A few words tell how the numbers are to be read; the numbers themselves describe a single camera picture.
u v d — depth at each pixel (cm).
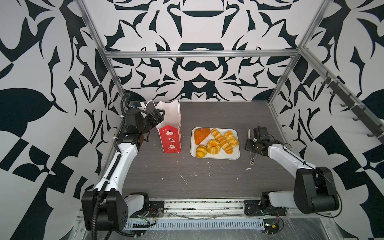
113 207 39
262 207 69
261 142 67
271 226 71
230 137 96
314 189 42
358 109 59
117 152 50
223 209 76
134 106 70
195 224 71
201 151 91
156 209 73
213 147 92
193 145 96
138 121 62
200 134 97
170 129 76
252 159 89
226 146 94
